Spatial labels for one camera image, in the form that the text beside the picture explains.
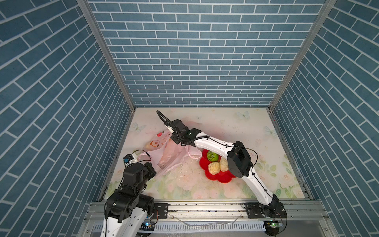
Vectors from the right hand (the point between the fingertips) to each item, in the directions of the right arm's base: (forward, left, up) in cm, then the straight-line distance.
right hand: (173, 130), depth 93 cm
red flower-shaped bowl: (-24, -32, -10) cm, 41 cm away
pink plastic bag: (-13, +4, -12) cm, 18 cm away
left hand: (-25, +4, +6) cm, 26 cm away
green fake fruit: (-14, -25, -6) cm, 29 cm away
